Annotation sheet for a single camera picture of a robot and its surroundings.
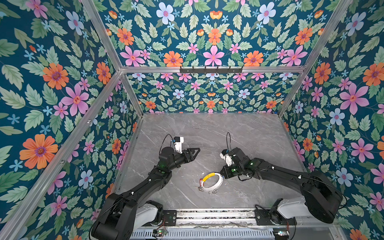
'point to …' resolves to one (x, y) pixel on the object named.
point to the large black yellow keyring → (216, 186)
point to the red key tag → (200, 182)
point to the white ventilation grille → (208, 233)
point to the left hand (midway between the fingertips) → (199, 147)
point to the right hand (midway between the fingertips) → (219, 172)
